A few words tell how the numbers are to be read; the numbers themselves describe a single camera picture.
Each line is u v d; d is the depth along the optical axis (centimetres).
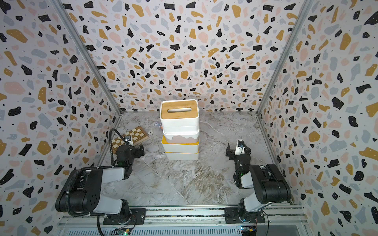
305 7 72
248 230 71
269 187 45
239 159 71
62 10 70
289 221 75
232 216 73
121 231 70
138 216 73
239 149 78
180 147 82
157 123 112
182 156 92
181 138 76
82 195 44
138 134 104
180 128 71
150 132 109
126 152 73
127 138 80
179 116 66
